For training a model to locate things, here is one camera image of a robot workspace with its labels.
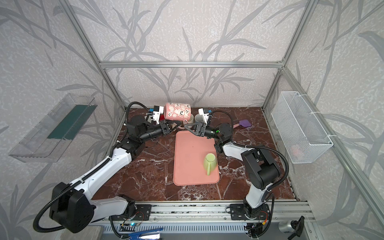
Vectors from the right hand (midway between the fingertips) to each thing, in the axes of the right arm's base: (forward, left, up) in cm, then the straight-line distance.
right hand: (186, 124), depth 72 cm
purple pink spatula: (+25, -40, -31) cm, 56 cm away
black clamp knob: (-39, -46, -16) cm, 62 cm away
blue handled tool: (-42, +17, -28) cm, 53 cm away
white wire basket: (-10, -50, +4) cm, 51 cm away
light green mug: (-11, -12, -20) cm, 26 cm away
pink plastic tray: (+3, +1, -31) cm, 31 cm away
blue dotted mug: (+3, -6, +1) cm, 7 cm away
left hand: (0, +2, +4) cm, 4 cm away
